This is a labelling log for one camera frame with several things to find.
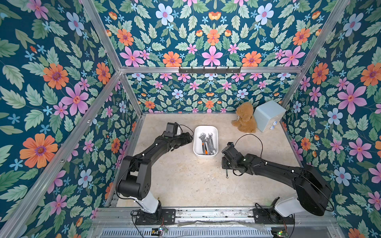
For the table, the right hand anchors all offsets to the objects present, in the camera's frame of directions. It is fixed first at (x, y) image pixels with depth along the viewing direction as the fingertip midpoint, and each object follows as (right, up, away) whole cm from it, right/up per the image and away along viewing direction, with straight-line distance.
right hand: (223, 161), depth 87 cm
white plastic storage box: (-16, +10, +15) cm, 24 cm away
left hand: (-20, +14, +4) cm, 25 cm away
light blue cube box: (+32, +29, +12) cm, 45 cm away
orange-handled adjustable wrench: (-12, +14, +17) cm, 25 cm away
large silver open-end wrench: (-6, +5, +10) cm, 13 cm away
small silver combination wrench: (+2, -9, 0) cm, 10 cm away
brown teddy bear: (+18, +24, +15) cm, 33 cm away
